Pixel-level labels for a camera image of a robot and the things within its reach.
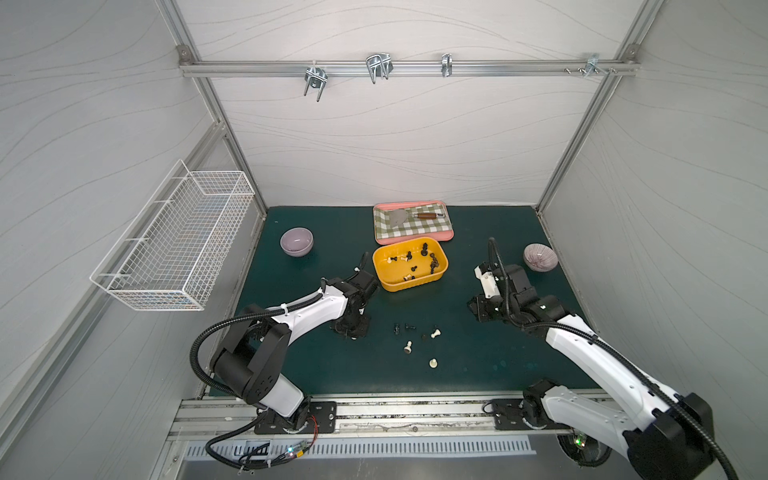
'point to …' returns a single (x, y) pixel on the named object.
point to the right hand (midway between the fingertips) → (472, 301)
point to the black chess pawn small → (423, 337)
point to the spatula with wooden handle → (398, 216)
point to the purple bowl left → (297, 242)
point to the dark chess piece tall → (433, 258)
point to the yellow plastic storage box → (406, 265)
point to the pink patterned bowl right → (540, 258)
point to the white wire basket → (171, 252)
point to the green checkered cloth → (412, 226)
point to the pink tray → (444, 236)
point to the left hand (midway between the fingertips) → (356, 333)
